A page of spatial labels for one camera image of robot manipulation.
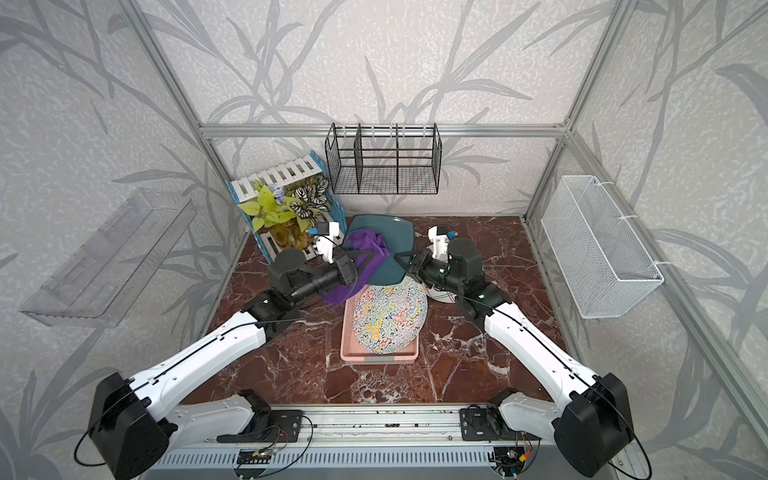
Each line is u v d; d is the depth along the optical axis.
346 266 0.61
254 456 0.70
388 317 0.88
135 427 0.38
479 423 0.73
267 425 0.68
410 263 0.69
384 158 1.06
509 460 0.76
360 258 0.67
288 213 0.91
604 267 0.62
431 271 0.63
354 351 0.85
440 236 0.69
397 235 0.72
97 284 0.65
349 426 0.75
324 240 0.59
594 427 0.39
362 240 0.69
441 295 0.97
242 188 0.91
